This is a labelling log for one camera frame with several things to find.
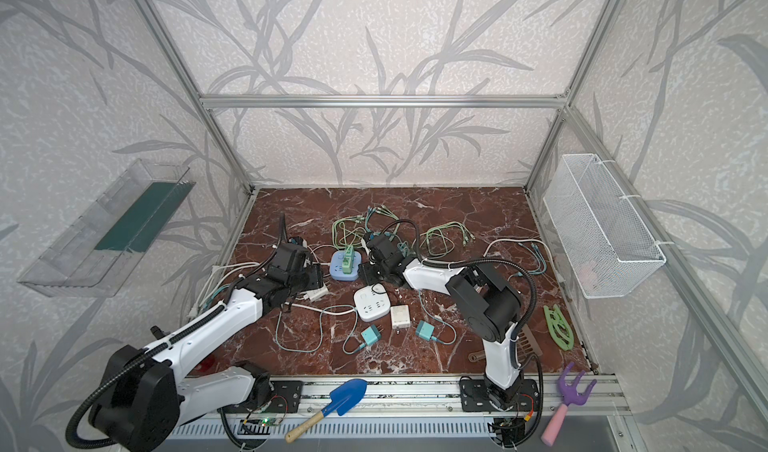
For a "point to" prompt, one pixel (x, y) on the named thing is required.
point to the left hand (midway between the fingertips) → (320, 263)
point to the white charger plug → (400, 317)
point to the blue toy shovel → (343, 399)
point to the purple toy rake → (570, 395)
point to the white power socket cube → (372, 301)
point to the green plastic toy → (560, 328)
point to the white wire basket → (602, 238)
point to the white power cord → (530, 240)
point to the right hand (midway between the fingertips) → (365, 261)
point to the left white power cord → (217, 274)
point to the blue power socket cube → (344, 264)
